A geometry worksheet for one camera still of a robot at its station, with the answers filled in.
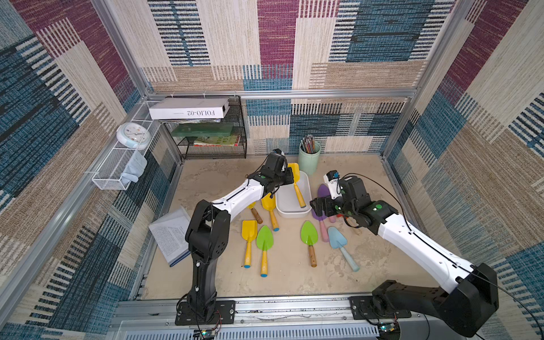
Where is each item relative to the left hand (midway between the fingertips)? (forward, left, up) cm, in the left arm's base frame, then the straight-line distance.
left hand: (292, 173), depth 93 cm
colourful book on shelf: (+18, +34, +3) cm, 39 cm away
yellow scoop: (-1, -2, -3) cm, 4 cm away
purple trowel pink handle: (-13, -13, -16) cm, 24 cm away
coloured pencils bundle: (+17, -9, +1) cm, 19 cm away
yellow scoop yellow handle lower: (-19, +19, -16) cm, 31 cm away
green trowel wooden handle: (-21, -7, -17) cm, 28 cm away
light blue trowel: (-24, -18, -16) cm, 34 cm away
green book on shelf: (+16, +39, +11) cm, 43 cm away
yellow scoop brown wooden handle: (-7, +19, -15) cm, 25 cm away
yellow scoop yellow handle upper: (-6, +10, -14) cm, 19 cm away
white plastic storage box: (-6, +2, -14) cm, 15 cm away
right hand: (-15, -9, +3) cm, 18 cm away
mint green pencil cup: (+13, -9, -3) cm, 16 cm away
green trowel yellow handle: (-24, +12, -16) cm, 31 cm away
